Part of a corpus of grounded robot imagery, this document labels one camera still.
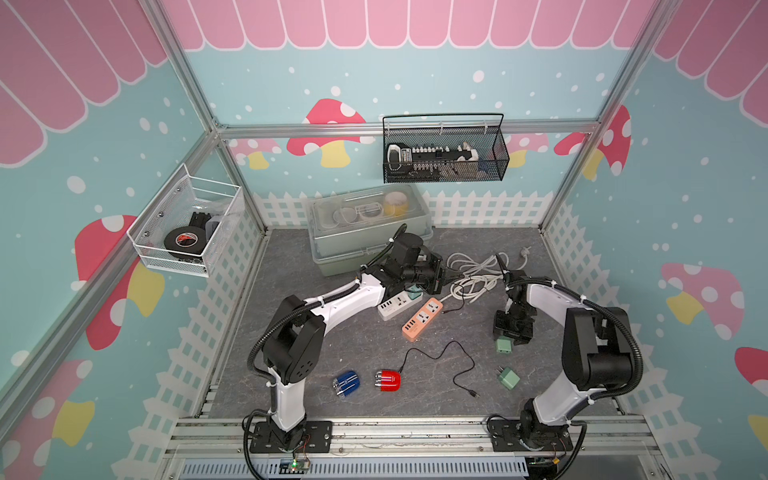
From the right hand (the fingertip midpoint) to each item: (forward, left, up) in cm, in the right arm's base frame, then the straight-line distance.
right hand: (503, 337), depth 90 cm
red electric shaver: (-13, +35, +2) cm, 37 cm away
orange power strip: (+5, +24, +3) cm, 25 cm away
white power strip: (+9, +34, +3) cm, 35 cm away
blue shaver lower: (-14, +46, +2) cm, 48 cm away
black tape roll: (+10, +82, +35) cm, 89 cm away
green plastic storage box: (+27, +47, +21) cm, 58 cm away
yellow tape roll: (+42, +32, +17) cm, 56 cm away
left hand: (+7, +14, +23) cm, 28 cm away
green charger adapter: (-3, +1, +2) cm, 4 cm away
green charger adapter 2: (-12, +2, +1) cm, 12 cm away
